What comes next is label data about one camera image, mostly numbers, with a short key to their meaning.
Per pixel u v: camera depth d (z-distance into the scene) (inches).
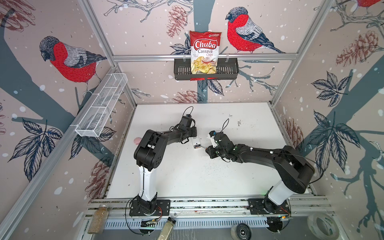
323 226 27.6
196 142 38.2
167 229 25.8
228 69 37.3
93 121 28.0
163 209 28.9
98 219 26.4
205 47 32.8
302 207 29.8
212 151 31.2
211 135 32.2
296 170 17.8
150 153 20.7
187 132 33.8
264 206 26.1
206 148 34.9
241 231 23.2
